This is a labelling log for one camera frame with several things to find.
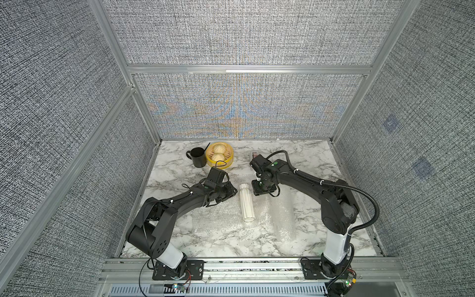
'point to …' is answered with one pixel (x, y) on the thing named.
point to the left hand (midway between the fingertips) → (239, 190)
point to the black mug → (198, 156)
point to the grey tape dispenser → (254, 153)
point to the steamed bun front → (218, 156)
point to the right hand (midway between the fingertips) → (257, 187)
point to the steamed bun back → (219, 149)
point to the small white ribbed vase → (247, 201)
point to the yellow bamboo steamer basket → (221, 164)
